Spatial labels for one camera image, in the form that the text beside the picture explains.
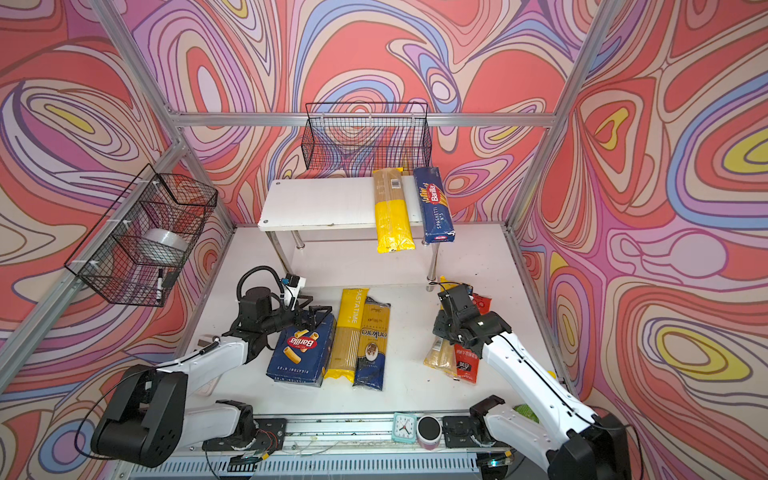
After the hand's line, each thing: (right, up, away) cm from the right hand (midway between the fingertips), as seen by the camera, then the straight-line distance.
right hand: (447, 331), depth 81 cm
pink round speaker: (-6, -21, -10) cm, 24 cm away
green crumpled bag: (+5, -3, -34) cm, 35 cm away
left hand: (-35, +7, +5) cm, 36 cm away
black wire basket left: (-80, +22, -7) cm, 83 cm away
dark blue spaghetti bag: (-21, -7, +5) cm, 22 cm away
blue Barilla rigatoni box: (-40, -6, 0) cm, 41 cm away
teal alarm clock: (-12, -22, -8) cm, 26 cm away
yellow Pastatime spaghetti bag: (-29, -9, +3) cm, 31 cm away
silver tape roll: (-71, +25, -7) cm, 76 cm away
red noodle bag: (+6, -9, +3) cm, 12 cm away
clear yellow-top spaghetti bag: (-3, -4, -7) cm, 9 cm away
